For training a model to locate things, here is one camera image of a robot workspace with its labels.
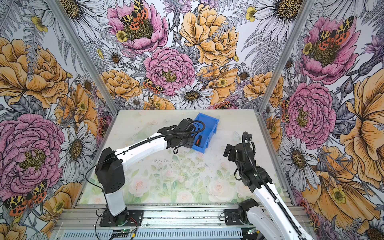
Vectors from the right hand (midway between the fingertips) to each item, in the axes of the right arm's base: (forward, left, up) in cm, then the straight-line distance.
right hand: (235, 151), depth 78 cm
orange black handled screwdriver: (+18, +18, -15) cm, 30 cm away
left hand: (+9, +26, -3) cm, 28 cm away
